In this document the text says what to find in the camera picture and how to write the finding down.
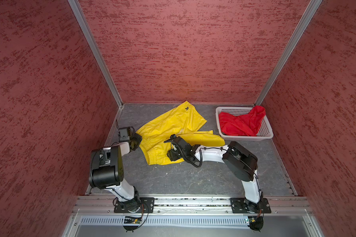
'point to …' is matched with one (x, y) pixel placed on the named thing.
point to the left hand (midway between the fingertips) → (142, 139)
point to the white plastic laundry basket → (265, 132)
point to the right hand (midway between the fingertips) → (170, 156)
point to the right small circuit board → (256, 222)
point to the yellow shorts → (183, 120)
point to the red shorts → (246, 124)
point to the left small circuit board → (130, 219)
